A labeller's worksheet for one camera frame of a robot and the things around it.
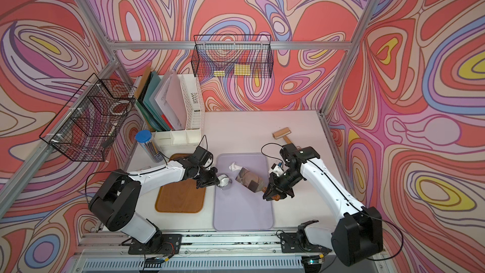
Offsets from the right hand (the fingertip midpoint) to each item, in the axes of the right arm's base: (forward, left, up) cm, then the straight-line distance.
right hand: (267, 203), depth 69 cm
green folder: (+41, +53, +11) cm, 68 cm away
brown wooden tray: (+9, +37, -15) cm, 41 cm away
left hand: (+14, +19, -12) cm, 26 cm away
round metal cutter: (+16, +18, -12) cm, 27 cm away
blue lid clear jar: (+28, +52, +6) cm, 60 cm away
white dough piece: (+22, +13, -13) cm, 29 cm away
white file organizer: (+66, +40, -8) cm, 78 cm away
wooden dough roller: (+45, -15, -14) cm, 49 cm away
